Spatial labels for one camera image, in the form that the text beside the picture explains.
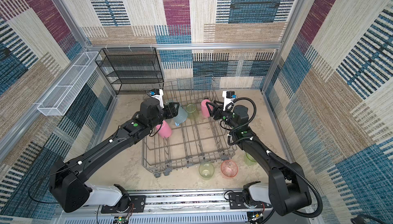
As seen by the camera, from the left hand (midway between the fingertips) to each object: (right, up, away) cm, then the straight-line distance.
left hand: (175, 102), depth 77 cm
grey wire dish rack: (+11, -20, +14) cm, 26 cm away
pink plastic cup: (+15, -5, +20) cm, 26 cm away
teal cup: (+3, -7, +3) cm, 8 cm away
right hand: (+17, -1, +2) cm, 17 cm away
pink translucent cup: (+27, -36, +6) cm, 45 cm away
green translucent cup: (+7, -6, +21) cm, 23 cm away
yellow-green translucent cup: (+15, -36, +5) cm, 39 cm away
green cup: (+37, -29, +1) cm, 47 cm away
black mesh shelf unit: (-35, +24, +32) cm, 53 cm away
